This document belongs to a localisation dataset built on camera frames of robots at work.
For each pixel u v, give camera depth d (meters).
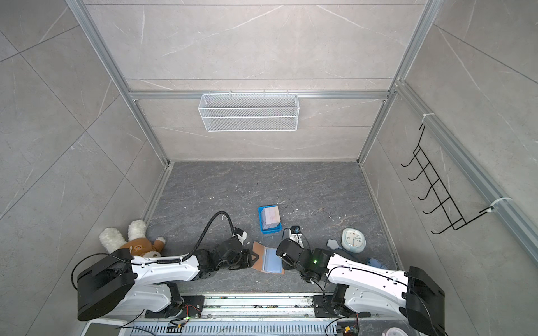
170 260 0.53
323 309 0.76
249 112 1.01
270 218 0.92
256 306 0.75
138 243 0.83
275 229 0.93
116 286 0.41
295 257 0.59
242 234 0.79
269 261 0.83
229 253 0.64
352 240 0.88
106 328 0.65
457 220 0.57
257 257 0.81
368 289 0.46
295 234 0.70
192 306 0.73
